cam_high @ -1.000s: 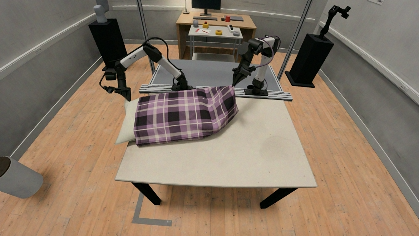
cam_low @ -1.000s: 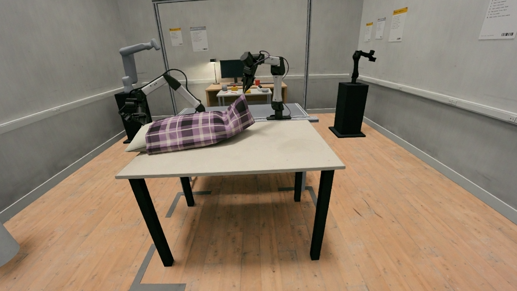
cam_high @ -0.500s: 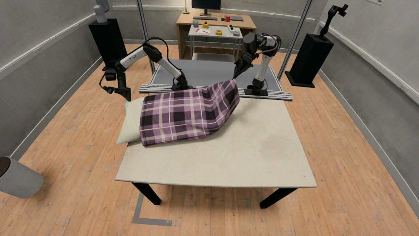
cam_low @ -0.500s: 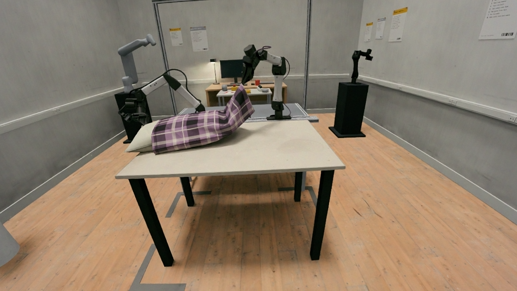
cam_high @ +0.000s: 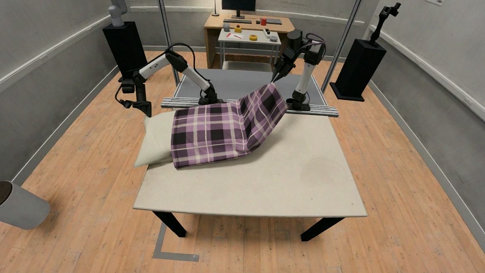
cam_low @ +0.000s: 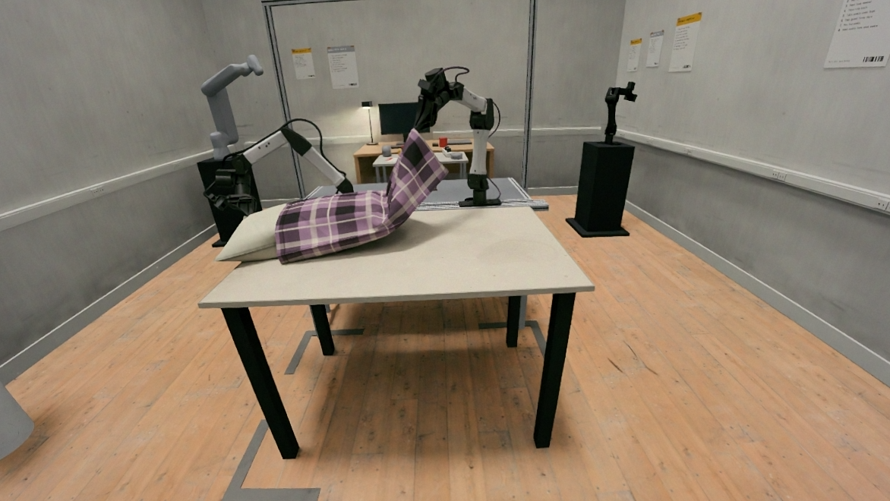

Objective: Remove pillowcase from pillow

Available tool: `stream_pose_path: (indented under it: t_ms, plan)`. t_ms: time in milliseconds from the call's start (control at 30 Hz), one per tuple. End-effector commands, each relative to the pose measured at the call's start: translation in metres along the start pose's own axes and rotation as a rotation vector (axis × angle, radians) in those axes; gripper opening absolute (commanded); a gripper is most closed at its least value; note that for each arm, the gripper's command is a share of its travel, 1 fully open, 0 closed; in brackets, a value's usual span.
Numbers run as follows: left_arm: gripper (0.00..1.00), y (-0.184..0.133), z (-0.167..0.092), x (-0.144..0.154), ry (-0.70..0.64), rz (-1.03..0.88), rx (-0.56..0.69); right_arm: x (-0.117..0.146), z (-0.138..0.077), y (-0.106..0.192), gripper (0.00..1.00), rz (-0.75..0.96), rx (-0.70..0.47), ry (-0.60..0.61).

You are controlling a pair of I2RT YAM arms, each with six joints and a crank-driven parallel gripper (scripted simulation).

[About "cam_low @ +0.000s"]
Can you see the beige pillow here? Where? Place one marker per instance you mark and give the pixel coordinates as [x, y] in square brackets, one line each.
[254, 239]

